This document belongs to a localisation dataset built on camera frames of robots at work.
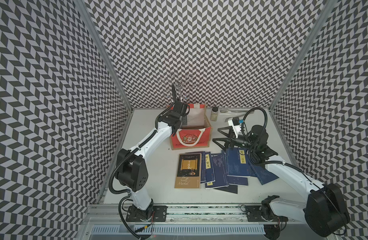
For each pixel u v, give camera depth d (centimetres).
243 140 65
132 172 45
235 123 63
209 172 84
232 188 81
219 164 86
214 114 108
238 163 86
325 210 39
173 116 65
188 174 83
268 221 71
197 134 83
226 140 64
